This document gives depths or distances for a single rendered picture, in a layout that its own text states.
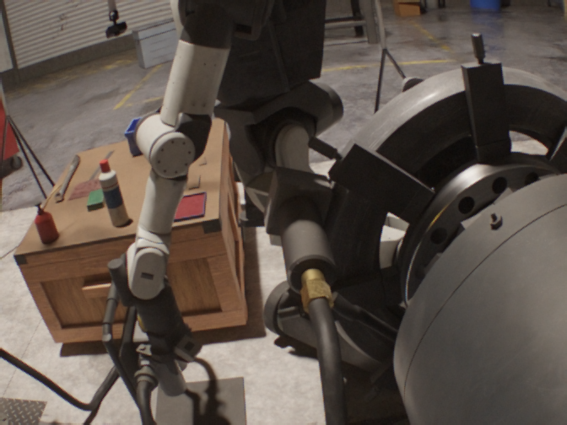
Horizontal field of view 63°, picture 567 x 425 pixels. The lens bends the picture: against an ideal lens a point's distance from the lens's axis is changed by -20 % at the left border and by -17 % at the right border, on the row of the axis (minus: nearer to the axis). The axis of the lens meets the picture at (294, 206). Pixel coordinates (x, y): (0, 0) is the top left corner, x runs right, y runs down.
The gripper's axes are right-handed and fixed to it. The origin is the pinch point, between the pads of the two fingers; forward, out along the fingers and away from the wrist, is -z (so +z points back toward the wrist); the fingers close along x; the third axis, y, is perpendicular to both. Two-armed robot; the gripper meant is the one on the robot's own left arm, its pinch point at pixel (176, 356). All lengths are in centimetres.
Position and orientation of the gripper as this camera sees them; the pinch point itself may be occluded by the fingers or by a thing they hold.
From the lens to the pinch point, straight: 119.3
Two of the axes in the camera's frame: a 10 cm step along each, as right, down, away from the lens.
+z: -1.5, -8.7, -4.6
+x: -3.9, 4.8, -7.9
